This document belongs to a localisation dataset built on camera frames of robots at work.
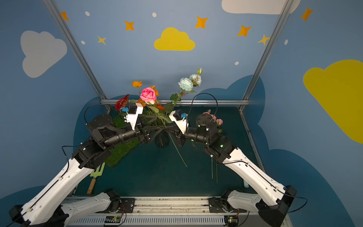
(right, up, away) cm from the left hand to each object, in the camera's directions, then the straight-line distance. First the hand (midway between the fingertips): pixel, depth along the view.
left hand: (158, 119), depth 55 cm
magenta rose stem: (+7, -14, +12) cm, 20 cm away
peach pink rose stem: (+31, -32, +32) cm, 55 cm away
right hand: (+4, -3, +6) cm, 7 cm away
